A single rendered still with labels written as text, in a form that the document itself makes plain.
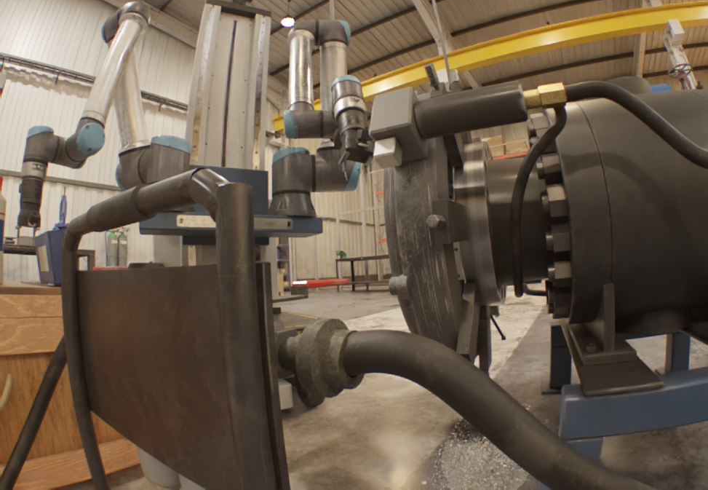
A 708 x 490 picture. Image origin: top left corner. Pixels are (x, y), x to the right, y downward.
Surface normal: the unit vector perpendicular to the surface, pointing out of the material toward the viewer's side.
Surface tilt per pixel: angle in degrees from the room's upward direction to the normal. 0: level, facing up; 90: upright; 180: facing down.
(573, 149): 70
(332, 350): 63
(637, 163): 80
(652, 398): 90
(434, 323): 125
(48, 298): 90
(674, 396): 90
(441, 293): 111
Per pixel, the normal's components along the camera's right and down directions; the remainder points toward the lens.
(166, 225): 0.54, -0.14
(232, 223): 0.28, -0.16
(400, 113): -0.46, -0.47
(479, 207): -0.48, -0.14
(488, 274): -0.36, 0.50
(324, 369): -0.47, 0.07
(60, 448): 0.88, -0.11
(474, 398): -0.30, -0.30
